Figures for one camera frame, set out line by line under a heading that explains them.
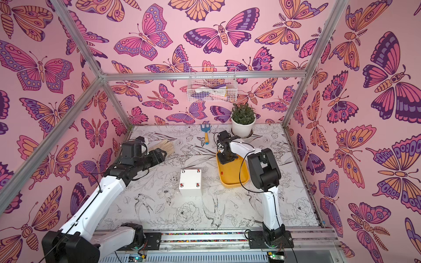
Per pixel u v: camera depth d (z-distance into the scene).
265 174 0.56
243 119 1.03
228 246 0.73
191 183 0.80
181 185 0.80
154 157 0.70
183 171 0.85
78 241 0.38
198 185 0.80
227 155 0.87
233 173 0.92
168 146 1.09
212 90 0.89
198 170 0.85
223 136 0.84
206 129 1.20
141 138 0.73
